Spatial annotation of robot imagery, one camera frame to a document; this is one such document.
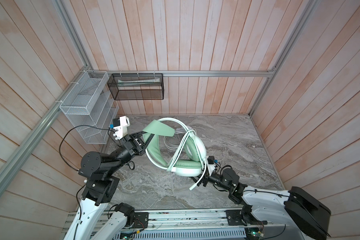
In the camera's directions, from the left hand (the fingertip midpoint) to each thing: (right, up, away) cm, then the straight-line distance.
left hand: (157, 136), depth 47 cm
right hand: (+15, -19, +30) cm, 38 cm away
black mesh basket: (-23, +33, +58) cm, 71 cm away
